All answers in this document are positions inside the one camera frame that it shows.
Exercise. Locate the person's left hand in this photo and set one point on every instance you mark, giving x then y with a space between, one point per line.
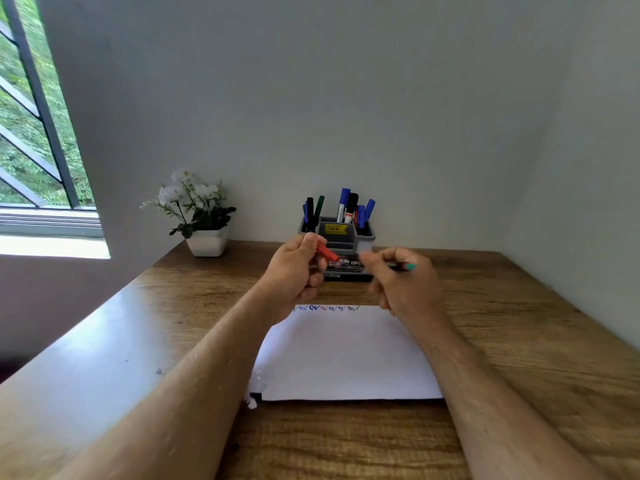
290 274

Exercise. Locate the person's right hand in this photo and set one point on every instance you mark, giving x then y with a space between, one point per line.
410 289

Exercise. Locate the green capped black marker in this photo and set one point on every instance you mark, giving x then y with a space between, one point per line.
319 204

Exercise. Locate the white paper sheet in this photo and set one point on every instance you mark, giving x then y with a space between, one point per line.
345 354

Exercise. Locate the blue capped white label marker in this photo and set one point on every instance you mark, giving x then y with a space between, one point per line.
344 197

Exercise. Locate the white barrel black cap marker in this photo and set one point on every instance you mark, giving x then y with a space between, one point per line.
352 200

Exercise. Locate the person's left forearm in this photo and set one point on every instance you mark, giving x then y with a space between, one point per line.
175 409

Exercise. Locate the person's right forearm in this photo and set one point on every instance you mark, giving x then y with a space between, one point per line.
500 414

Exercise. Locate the grey white desk organizer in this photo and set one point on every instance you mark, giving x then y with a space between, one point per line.
365 239

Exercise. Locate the white square flower pot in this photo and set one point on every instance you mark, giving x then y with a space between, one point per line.
207 243

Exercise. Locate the artificial white flower plant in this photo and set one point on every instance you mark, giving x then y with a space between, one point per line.
205 204

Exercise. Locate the window with dark bars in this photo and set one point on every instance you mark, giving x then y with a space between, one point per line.
50 222

